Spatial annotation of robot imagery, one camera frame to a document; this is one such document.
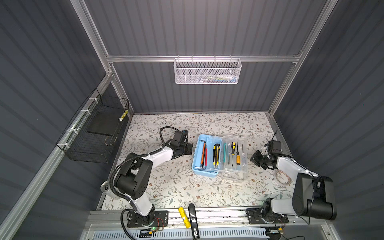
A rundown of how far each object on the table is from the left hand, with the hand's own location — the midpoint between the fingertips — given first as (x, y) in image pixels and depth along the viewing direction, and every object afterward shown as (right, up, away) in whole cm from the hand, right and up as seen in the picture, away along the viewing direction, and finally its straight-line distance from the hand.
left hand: (191, 148), depth 94 cm
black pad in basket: (-44, +15, -17) cm, 49 cm away
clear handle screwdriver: (+22, 0, -7) cm, 23 cm away
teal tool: (+19, -5, -7) cm, 21 cm away
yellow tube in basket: (-37, +18, -16) cm, 44 cm away
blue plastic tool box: (+20, -3, -9) cm, 22 cm away
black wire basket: (-48, +9, -21) cm, 54 cm away
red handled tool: (+9, -6, +2) cm, 11 cm away
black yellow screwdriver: (+25, +1, -7) cm, 26 cm away
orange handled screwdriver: (+26, -3, -11) cm, 29 cm away
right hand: (+38, -7, -3) cm, 39 cm away
